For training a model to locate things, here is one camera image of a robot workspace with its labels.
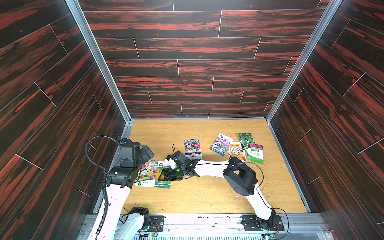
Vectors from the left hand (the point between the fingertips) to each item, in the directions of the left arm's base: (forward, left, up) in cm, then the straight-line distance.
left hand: (144, 151), depth 75 cm
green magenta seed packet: (+14, -67, -21) cm, 71 cm away
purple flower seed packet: (+21, -45, -22) cm, 54 cm away
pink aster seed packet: (+18, -24, -23) cm, 38 cm away
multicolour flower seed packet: (-2, +3, -23) cm, 23 cm away
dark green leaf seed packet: (+27, -63, -22) cm, 72 cm away
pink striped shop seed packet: (+17, -54, -22) cm, 60 cm away
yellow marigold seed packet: (-8, -7, -23) cm, 25 cm away
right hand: (-5, -8, -20) cm, 22 cm away
